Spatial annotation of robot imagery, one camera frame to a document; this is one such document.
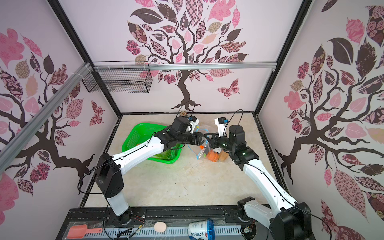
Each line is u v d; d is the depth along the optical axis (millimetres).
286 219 376
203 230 633
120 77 949
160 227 700
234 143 567
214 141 647
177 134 625
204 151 746
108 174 448
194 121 736
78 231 682
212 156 833
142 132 1045
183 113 1065
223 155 862
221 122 657
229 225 711
